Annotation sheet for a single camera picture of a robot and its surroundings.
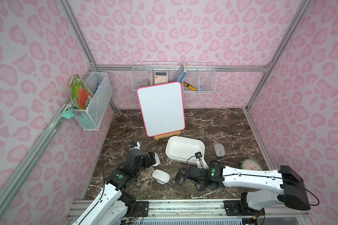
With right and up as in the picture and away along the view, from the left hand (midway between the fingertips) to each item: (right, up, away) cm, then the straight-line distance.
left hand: (148, 153), depth 79 cm
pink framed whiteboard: (+6, +28, +14) cm, 32 cm away
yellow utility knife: (+23, +44, +19) cm, 53 cm away
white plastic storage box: (+21, -2, +17) cm, 27 cm away
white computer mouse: (+4, -8, +11) cm, 14 cm away
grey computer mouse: (+44, -1, +14) cm, 46 cm away
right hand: (+29, -11, -1) cm, 31 cm away
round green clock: (+62, -9, +7) cm, 63 cm away
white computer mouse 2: (+7, -15, +5) cm, 18 cm away
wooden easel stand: (+16, +9, +20) cm, 27 cm away
